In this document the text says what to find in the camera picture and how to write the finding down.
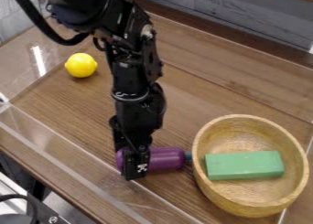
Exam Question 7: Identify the green rectangular block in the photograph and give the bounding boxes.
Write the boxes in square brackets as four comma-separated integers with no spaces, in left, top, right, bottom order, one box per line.
[205,151,285,180]

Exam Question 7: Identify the brown wooden bowl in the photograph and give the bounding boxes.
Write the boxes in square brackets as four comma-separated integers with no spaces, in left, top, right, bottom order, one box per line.
[193,114,310,218]

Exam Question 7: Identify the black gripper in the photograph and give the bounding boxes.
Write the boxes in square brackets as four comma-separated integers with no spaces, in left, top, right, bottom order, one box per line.
[108,82,168,182]

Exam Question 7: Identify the yellow toy lemon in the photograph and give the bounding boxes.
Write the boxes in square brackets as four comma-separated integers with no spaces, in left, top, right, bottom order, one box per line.
[65,53,98,79]

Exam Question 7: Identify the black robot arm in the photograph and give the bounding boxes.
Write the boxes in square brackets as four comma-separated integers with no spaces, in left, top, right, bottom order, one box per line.
[49,0,166,180]

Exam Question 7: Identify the clear acrylic front wall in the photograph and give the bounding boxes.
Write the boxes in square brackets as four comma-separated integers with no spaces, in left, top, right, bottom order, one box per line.
[0,98,201,224]

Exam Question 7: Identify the black cable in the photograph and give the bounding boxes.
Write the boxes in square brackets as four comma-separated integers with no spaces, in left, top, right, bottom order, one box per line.
[0,194,45,224]

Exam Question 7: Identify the black metal bracket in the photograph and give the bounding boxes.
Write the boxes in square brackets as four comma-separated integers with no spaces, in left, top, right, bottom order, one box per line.
[26,200,71,224]

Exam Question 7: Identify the purple toy eggplant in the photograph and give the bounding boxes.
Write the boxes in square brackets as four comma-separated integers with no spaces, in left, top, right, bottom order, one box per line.
[117,146,193,171]

